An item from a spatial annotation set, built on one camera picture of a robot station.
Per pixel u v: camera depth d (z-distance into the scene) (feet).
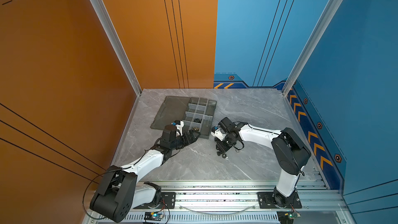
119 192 1.36
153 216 2.32
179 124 2.64
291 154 1.68
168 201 2.42
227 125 2.44
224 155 2.85
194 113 3.28
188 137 2.48
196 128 3.19
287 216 2.32
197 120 3.35
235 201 2.48
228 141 2.54
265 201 2.37
